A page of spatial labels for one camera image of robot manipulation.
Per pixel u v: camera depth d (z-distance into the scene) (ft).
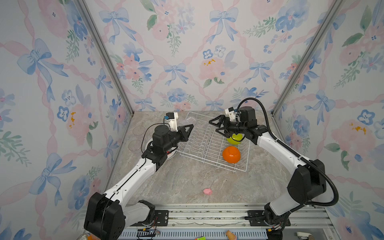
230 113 2.51
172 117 2.17
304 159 1.51
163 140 1.86
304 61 2.89
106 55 2.82
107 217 1.27
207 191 2.64
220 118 2.35
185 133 2.30
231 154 2.97
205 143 3.12
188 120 2.49
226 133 2.44
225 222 2.42
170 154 3.08
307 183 1.44
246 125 2.11
